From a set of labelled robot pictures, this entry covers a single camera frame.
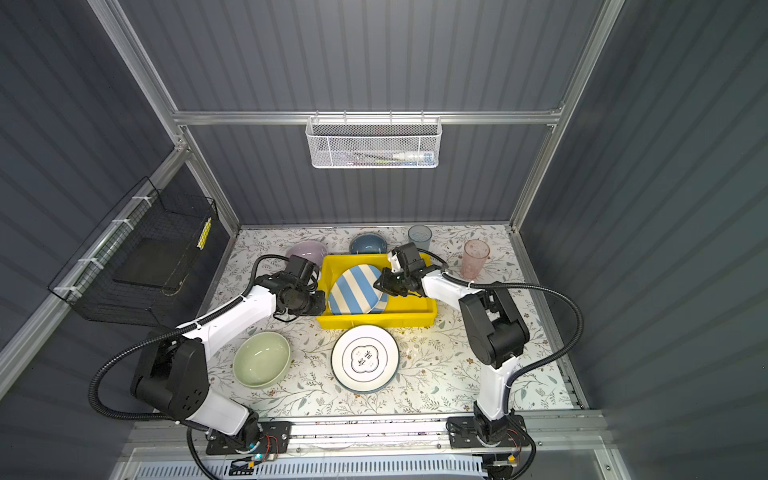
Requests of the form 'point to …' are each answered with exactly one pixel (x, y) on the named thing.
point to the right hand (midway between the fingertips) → (377, 286)
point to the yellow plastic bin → (398, 312)
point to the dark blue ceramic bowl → (368, 244)
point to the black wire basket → (130, 271)
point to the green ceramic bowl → (261, 360)
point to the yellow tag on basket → (203, 234)
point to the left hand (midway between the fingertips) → (322, 306)
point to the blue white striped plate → (353, 292)
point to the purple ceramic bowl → (309, 250)
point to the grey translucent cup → (420, 235)
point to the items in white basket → (385, 158)
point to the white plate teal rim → (365, 359)
